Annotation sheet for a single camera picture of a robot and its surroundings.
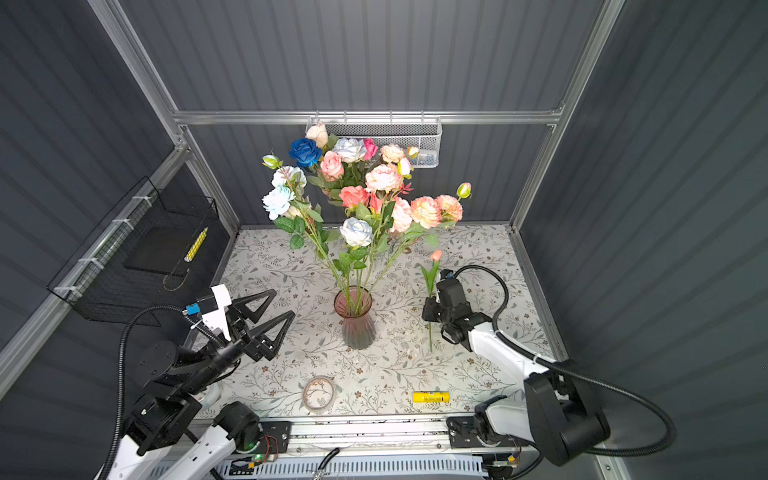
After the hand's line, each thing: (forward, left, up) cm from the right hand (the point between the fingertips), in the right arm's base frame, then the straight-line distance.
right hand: (432, 303), depth 89 cm
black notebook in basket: (+2, +69, +24) cm, 73 cm away
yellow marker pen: (+3, +63, +22) cm, 67 cm away
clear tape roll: (-24, +32, -8) cm, 41 cm away
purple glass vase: (-5, +22, +10) cm, 25 cm away
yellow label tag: (-25, +2, -6) cm, 26 cm away
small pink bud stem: (+6, 0, +2) cm, 7 cm away
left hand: (-17, +32, +30) cm, 47 cm away
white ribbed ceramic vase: (-4, +17, +19) cm, 26 cm away
